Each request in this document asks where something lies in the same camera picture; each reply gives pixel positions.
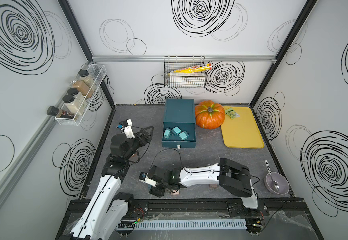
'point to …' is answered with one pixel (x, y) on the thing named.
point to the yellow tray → (242, 131)
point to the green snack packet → (232, 114)
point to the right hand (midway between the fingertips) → (151, 187)
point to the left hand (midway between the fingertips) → (148, 129)
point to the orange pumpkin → (209, 115)
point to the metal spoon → (276, 186)
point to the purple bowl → (282, 183)
